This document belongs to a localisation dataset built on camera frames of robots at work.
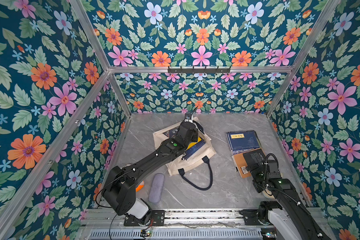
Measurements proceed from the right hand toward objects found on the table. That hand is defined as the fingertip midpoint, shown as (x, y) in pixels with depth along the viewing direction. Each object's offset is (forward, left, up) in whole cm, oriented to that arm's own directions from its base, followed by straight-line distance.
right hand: (250, 171), depth 83 cm
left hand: (+16, +31, +19) cm, 40 cm away
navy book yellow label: (+22, 0, -2) cm, 22 cm away
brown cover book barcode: (+7, 0, -3) cm, 8 cm away
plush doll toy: (-10, +61, -1) cm, 62 cm away
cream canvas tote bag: (+5, +41, -4) cm, 41 cm away
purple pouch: (-14, +52, -2) cm, 54 cm away
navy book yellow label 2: (+15, +33, -2) cm, 36 cm away
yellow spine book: (+18, +33, 0) cm, 38 cm away
